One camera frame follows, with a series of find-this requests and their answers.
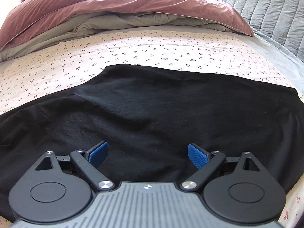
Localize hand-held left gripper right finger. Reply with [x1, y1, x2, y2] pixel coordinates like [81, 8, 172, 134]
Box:
[180, 143, 263, 192]

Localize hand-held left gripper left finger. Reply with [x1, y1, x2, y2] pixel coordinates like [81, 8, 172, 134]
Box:
[33, 141, 115, 192]

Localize black pants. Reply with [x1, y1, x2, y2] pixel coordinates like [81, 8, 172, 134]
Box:
[0, 64, 304, 222]

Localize cherry print bed sheet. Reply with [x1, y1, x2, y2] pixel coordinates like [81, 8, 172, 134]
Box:
[0, 27, 304, 228]

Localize grey bed cover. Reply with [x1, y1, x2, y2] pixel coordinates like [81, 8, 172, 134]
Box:
[251, 27, 304, 98]

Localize mauve and grey duvet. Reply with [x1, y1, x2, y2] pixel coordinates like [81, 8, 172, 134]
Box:
[0, 0, 255, 63]

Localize mauve pillow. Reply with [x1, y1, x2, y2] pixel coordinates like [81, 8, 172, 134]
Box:
[0, 0, 96, 50]

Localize grey quilted headboard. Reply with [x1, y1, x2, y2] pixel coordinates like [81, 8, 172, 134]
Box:
[213, 0, 304, 64]

